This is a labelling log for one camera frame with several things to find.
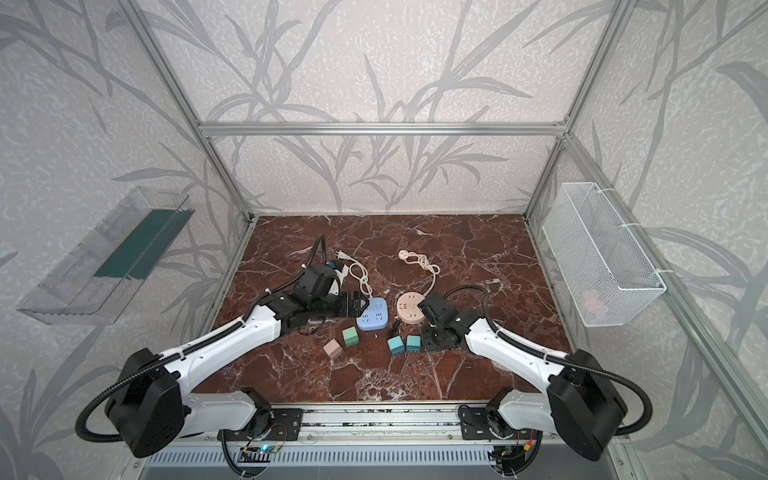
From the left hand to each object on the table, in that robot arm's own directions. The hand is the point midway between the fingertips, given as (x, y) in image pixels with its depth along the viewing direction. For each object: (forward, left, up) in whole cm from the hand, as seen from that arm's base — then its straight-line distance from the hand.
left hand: (362, 295), depth 82 cm
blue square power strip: (-1, -3, -11) cm, 12 cm away
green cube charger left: (-7, +4, -12) cm, 14 cm away
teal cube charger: (-10, -10, -11) cm, 18 cm away
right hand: (-6, -19, -9) cm, 22 cm away
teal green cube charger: (-10, -14, -11) cm, 21 cm away
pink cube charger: (-11, +9, -11) cm, 18 cm away
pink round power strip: (+1, -13, -10) cm, 17 cm away
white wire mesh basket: (-7, -54, +21) cm, 58 cm away
